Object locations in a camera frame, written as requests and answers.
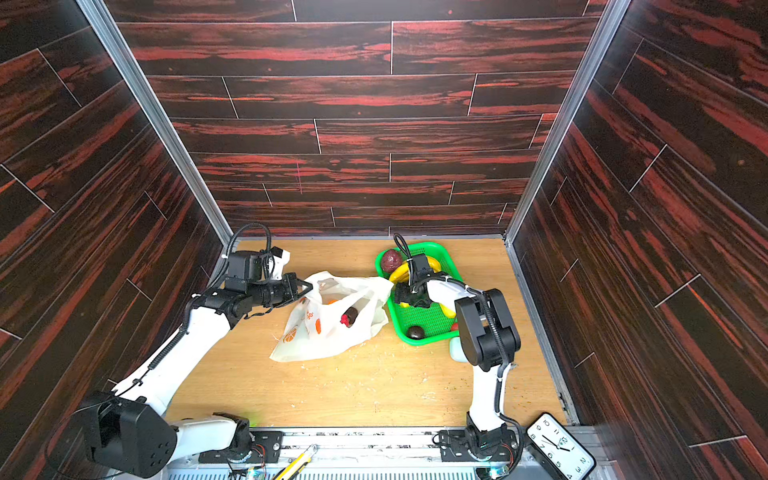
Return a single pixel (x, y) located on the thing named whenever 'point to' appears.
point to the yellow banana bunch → (400, 274)
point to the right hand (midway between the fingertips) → (410, 296)
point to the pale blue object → (456, 350)
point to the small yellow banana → (449, 313)
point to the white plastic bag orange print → (337, 313)
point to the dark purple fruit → (415, 332)
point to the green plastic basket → (414, 324)
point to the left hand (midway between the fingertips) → (314, 286)
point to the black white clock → (560, 448)
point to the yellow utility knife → (290, 471)
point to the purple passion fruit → (391, 260)
